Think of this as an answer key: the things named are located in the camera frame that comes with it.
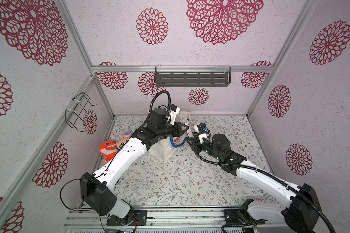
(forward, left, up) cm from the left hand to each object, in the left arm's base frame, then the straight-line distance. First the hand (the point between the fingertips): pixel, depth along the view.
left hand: (187, 128), depth 72 cm
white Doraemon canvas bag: (-1, +13, -18) cm, 22 cm away
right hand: (-2, -1, -3) cm, 3 cm away
